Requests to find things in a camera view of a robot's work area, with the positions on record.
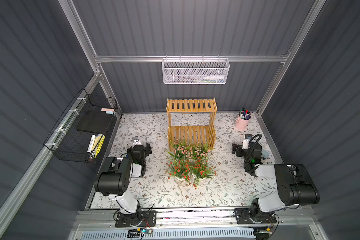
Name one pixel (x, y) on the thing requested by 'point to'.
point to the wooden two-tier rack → (192, 134)
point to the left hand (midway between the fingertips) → (137, 145)
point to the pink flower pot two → (201, 149)
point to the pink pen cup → (243, 120)
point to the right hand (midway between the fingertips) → (243, 143)
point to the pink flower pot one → (182, 150)
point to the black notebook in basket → (93, 121)
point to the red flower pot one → (201, 170)
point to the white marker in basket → (91, 143)
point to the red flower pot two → (180, 168)
